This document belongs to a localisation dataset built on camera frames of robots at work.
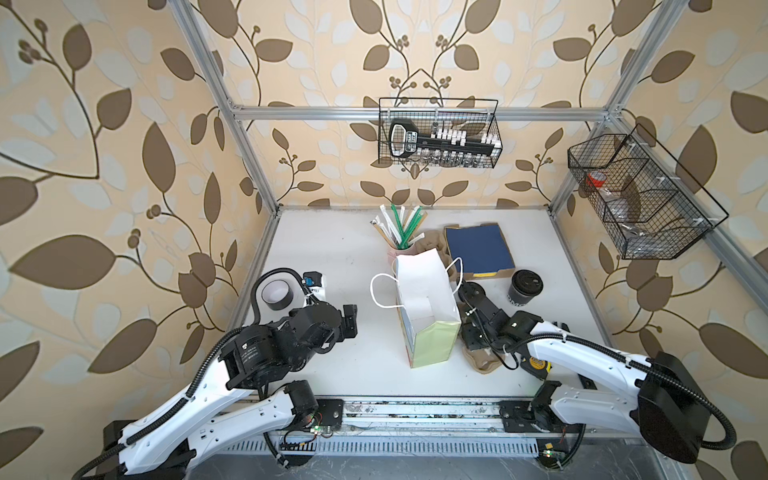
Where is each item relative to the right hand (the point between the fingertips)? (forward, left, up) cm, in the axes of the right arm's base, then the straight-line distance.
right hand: (470, 336), depth 84 cm
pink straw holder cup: (+27, +14, +6) cm, 31 cm away
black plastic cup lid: (+19, -5, -8) cm, 21 cm away
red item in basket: (+37, -40, +26) cm, 60 cm away
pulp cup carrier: (-5, -3, -4) cm, 7 cm away
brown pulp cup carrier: (+36, +6, 0) cm, 36 cm away
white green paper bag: (+7, +10, -5) cm, 13 cm away
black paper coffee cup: (+12, -17, +7) cm, 22 cm away
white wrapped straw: (+34, +21, +11) cm, 41 cm away
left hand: (-1, +33, +20) cm, 38 cm away
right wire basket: (+19, -43, +31) cm, 56 cm away
